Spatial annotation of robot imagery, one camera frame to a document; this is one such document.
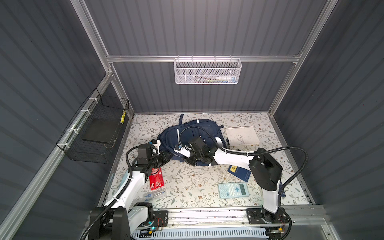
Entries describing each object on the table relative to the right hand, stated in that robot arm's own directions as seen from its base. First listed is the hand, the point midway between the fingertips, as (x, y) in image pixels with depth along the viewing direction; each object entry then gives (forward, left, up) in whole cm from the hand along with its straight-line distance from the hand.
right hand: (184, 155), depth 88 cm
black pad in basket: (+1, +38, +24) cm, 44 cm away
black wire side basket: (+14, +45, +27) cm, 54 cm away
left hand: (-2, +5, +5) cm, 7 cm away
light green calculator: (-18, -27, -6) cm, 33 cm away
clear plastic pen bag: (-20, +16, -7) cm, 26 cm away
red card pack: (-10, +17, -12) cm, 23 cm away
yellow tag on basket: (+14, +34, +19) cm, 41 cm away
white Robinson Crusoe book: (+19, -40, -8) cm, 45 cm away
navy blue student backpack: (+18, +2, -3) cm, 19 cm away
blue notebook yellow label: (-24, -40, +20) cm, 51 cm away
